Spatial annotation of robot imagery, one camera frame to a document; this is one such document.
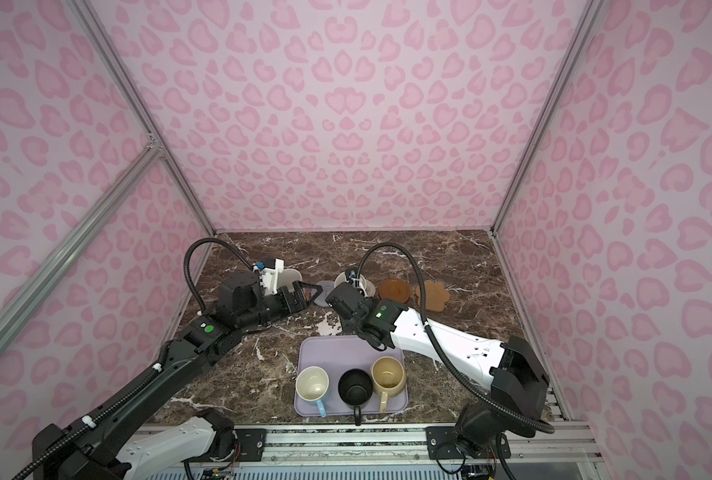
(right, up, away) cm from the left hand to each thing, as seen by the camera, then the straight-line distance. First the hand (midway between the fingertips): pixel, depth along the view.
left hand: (315, 289), depth 72 cm
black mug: (+9, -28, +8) cm, 30 cm away
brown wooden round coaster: (+22, -3, +29) cm, 37 cm away
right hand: (+9, -5, +7) cm, 13 cm away
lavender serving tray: (+3, -22, +20) cm, 30 cm away
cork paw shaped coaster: (+35, -5, +29) cm, 46 cm away
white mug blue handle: (-2, -26, +8) cm, 28 cm away
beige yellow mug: (+18, -26, +12) cm, 34 cm away
